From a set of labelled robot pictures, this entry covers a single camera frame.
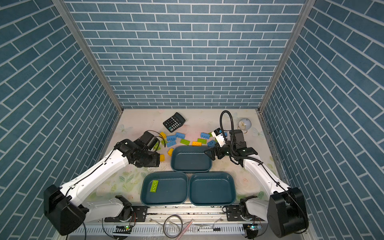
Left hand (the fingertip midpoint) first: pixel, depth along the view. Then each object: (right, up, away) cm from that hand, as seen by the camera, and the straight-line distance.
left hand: (156, 163), depth 78 cm
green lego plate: (-3, -14, +5) cm, 15 cm away
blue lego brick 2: (+27, +12, +24) cm, 38 cm away
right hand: (+29, +8, +4) cm, 30 cm away
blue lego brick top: (+10, +12, +24) cm, 29 cm away
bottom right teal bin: (+30, -16, +6) cm, 35 cm away
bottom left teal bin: (+8, -14, +2) cm, 16 cm away
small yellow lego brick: (+4, +3, +15) cm, 16 cm away
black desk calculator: (+6, +22, +33) cm, 40 cm away
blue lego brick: (+3, +11, +23) cm, 26 cm away
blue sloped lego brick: (+31, +7, +20) cm, 38 cm away
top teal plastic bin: (+17, -2, +15) cm, 23 cm away
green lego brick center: (+12, +8, +24) cm, 28 cm away
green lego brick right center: (+25, +9, +24) cm, 36 cm away
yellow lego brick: (+21, +7, +22) cm, 31 cm away
